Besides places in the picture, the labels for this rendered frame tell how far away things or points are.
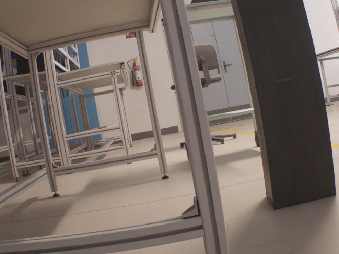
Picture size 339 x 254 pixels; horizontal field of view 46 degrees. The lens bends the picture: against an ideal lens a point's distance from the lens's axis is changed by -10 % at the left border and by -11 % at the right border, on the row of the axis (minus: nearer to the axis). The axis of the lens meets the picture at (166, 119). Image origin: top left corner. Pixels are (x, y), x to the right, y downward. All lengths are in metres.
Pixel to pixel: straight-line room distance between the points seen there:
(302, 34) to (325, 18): 7.58
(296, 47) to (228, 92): 6.73
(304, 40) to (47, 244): 1.06
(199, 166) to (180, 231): 0.14
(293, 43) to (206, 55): 2.94
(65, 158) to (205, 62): 1.64
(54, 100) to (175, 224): 3.23
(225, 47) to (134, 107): 2.03
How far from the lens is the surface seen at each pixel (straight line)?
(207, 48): 4.38
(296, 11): 1.50
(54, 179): 2.72
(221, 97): 8.13
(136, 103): 7.91
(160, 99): 7.92
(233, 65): 8.23
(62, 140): 3.99
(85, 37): 2.71
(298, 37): 1.48
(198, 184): 0.85
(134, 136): 7.90
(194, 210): 0.86
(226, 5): 2.98
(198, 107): 0.84
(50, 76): 4.03
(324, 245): 1.08
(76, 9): 2.16
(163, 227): 0.86
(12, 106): 4.70
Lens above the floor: 0.40
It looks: 1 degrees down
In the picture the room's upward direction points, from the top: 10 degrees counter-clockwise
